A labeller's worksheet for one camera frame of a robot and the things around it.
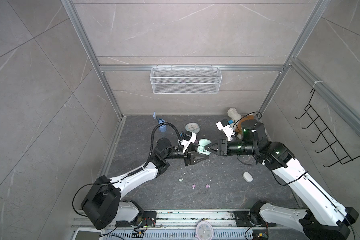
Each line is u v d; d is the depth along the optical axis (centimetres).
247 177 86
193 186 84
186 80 101
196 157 60
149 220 73
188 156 59
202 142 63
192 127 110
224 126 57
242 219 73
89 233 66
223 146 53
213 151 57
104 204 41
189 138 57
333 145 64
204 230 69
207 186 84
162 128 108
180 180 86
